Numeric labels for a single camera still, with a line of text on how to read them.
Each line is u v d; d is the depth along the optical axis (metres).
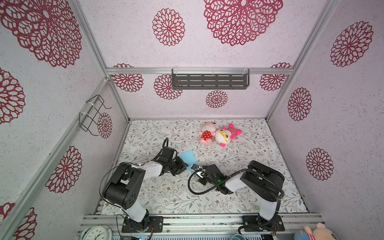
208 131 1.05
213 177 0.73
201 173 0.80
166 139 0.82
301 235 0.65
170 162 0.79
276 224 0.73
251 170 0.56
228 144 1.05
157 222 0.75
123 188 0.46
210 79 0.92
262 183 0.49
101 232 0.68
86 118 0.73
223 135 1.00
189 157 1.02
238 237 0.67
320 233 0.66
